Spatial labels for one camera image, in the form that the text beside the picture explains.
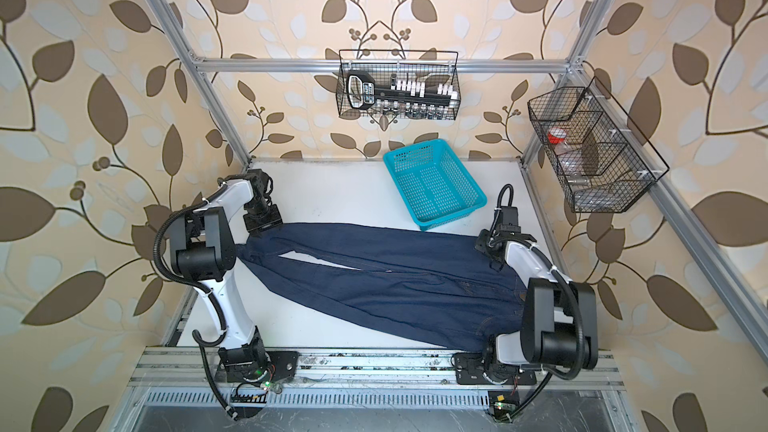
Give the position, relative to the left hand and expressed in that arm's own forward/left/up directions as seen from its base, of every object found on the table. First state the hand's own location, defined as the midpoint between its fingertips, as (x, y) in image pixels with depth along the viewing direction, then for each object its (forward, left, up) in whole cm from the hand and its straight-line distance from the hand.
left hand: (273, 226), depth 97 cm
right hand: (-6, -69, 0) cm, 69 cm away
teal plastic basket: (+24, -54, -5) cm, 59 cm away
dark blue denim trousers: (-17, -51, -2) cm, 54 cm away
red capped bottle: (+13, -84, +29) cm, 90 cm away
